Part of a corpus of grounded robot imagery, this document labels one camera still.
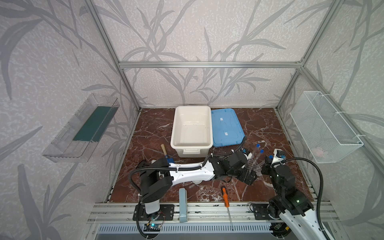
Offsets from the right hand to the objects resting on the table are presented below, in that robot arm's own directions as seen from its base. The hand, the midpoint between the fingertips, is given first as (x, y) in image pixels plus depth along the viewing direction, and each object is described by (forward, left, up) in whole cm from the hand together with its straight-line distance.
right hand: (266, 152), depth 79 cm
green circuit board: (-32, +59, -16) cm, 69 cm away
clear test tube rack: (-2, +4, -13) cm, 14 cm away
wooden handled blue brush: (+2, +55, -14) cm, 57 cm away
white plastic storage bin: (+25, +42, -17) cm, 52 cm away
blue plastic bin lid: (+27, +17, -15) cm, 35 cm away
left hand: (-10, +10, -1) cm, 14 cm away
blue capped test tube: (+12, -2, -14) cm, 19 cm away
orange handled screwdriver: (-22, +22, -13) cm, 34 cm away
